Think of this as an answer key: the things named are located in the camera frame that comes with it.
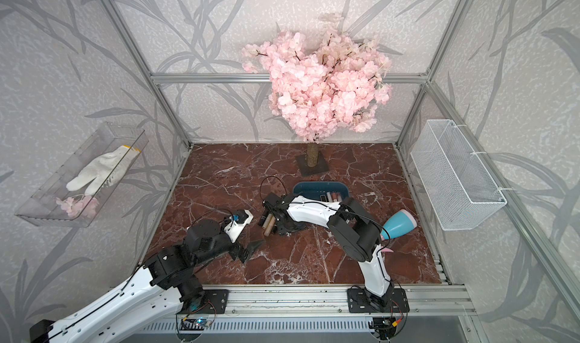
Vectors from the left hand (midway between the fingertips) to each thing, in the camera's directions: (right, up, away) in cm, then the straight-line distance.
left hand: (255, 232), depth 72 cm
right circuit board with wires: (+41, -30, -1) cm, 51 cm away
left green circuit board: (-19, -29, -1) cm, 34 cm away
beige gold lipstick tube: (+1, 0, +20) cm, 20 cm away
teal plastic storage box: (+21, +10, +30) cm, 38 cm away
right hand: (+9, -4, +19) cm, 22 cm away
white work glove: (-45, +21, -4) cm, 50 cm away
